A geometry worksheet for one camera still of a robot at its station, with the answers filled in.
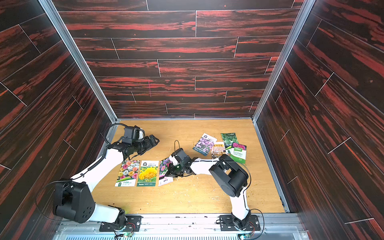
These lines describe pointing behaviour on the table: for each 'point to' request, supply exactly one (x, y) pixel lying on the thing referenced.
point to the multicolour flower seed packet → (128, 173)
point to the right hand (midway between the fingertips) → (166, 173)
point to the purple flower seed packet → (205, 144)
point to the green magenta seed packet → (238, 152)
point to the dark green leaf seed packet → (228, 139)
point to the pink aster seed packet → (164, 165)
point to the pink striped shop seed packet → (218, 150)
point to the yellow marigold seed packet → (148, 173)
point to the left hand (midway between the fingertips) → (156, 143)
